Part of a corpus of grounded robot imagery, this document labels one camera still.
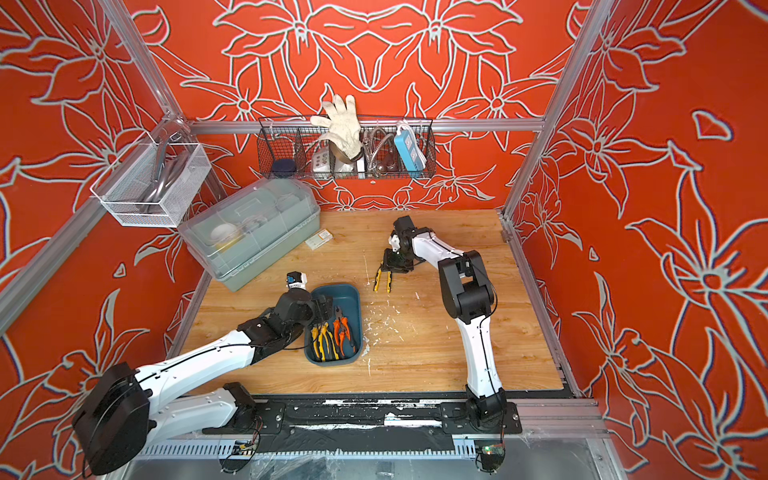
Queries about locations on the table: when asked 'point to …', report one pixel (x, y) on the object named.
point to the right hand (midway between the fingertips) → (381, 267)
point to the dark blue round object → (284, 168)
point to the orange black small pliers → (347, 329)
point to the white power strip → (321, 165)
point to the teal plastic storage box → (349, 298)
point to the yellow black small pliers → (318, 334)
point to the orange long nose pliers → (339, 331)
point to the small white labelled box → (319, 239)
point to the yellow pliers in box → (324, 336)
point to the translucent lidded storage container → (238, 232)
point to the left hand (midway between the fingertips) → (325, 299)
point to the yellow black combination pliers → (378, 277)
